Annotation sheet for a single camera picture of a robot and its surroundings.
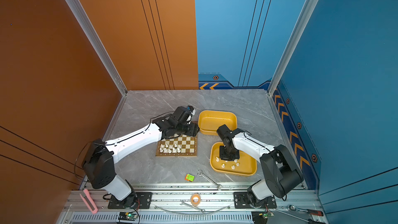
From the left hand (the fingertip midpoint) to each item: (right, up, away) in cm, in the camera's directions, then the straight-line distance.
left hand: (196, 127), depth 84 cm
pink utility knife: (-52, -34, -10) cm, 62 cm away
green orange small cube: (-4, -25, -6) cm, 26 cm away
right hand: (+15, -18, +2) cm, 24 cm away
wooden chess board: (-9, -12, +6) cm, 16 cm away
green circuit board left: (-31, -39, -13) cm, 52 cm away
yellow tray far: (+8, +1, +18) cm, 20 cm away
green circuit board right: (+33, -37, -14) cm, 52 cm away
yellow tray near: (+27, -21, 0) cm, 34 cm away
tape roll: (0, -35, -8) cm, 36 cm away
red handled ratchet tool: (+44, -35, -14) cm, 58 cm away
